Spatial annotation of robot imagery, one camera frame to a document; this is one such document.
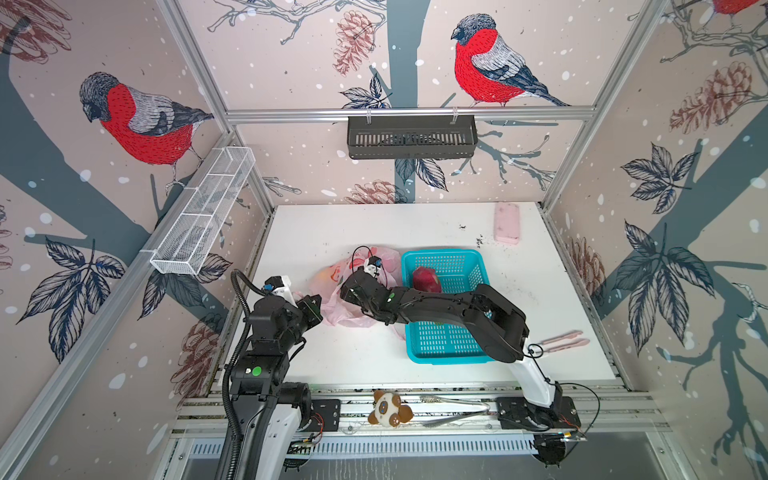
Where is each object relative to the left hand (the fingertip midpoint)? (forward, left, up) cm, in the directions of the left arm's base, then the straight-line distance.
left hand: (320, 296), depth 73 cm
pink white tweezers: (-6, -68, -19) cm, 71 cm away
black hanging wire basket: (+58, -25, +9) cm, 64 cm away
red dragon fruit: (+12, -28, -12) cm, 33 cm away
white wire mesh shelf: (+21, +33, +9) cm, 40 cm away
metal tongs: (-19, -33, -22) cm, 44 cm away
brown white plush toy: (-22, -17, -18) cm, 33 cm away
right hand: (+10, -3, -15) cm, 18 cm away
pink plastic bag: (+12, +3, -15) cm, 19 cm away
